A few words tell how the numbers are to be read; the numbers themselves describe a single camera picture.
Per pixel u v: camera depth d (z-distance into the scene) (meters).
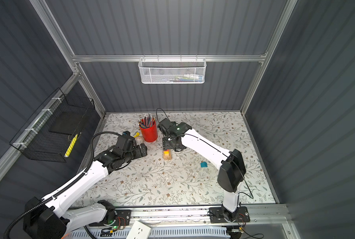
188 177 0.87
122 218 0.72
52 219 0.37
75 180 0.46
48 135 0.72
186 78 0.93
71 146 0.68
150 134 1.00
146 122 0.98
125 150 0.62
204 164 0.91
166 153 0.93
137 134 1.05
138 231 0.67
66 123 0.76
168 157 0.92
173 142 0.56
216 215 0.73
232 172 0.45
